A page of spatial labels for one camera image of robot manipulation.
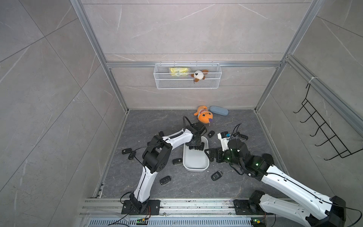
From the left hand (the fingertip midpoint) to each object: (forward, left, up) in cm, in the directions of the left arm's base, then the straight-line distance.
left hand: (197, 140), depth 97 cm
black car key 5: (-5, +49, -3) cm, 49 cm away
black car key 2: (-4, -3, -1) cm, 5 cm away
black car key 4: (-25, +21, -2) cm, 33 cm away
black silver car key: (-24, -10, -2) cm, 26 cm away
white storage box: (-13, +2, -4) cm, 14 cm away
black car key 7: (+3, -34, -2) cm, 35 cm away
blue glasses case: (+30, -21, -2) cm, 37 cm away
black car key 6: (-8, +46, -4) cm, 47 cm away
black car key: (+9, +26, -3) cm, 28 cm away
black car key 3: (-14, +14, -1) cm, 20 cm away
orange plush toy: (+19, -6, +5) cm, 21 cm away
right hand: (-16, -5, +16) cm, 23 cm away
